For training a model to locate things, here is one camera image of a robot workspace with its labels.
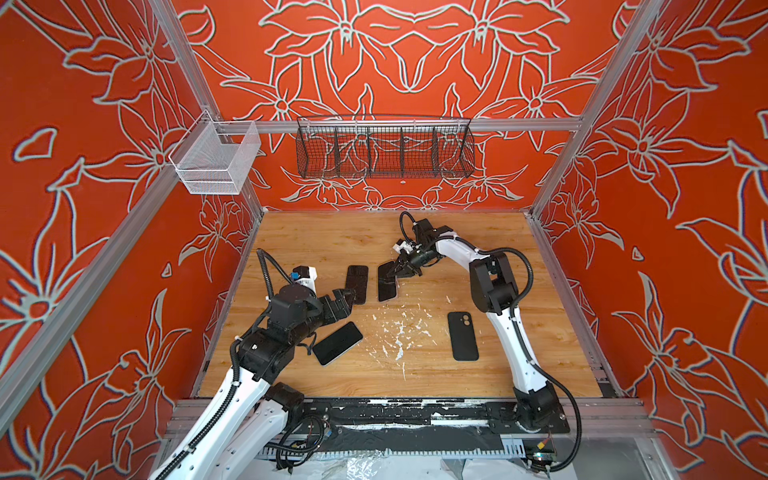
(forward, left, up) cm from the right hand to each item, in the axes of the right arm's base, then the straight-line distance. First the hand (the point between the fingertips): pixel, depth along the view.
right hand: (388, 271), depth 98 cm
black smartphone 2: (-22, +16, -5) cm, 28 cm away
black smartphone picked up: (0, +11, -6) cm, 12 cm away
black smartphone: (-5, 0, 0) cm, 5 cm away
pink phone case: (-10, -2, 0) cm, 10 cm away
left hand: (-18, +12, +18) cm, 28 cm away
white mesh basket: (+26, +55, +29) cm, 67 cm away
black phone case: (-21, -22, -4) cm, 31 cm away
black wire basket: (+31, 0, +27) cm, 41 cm away
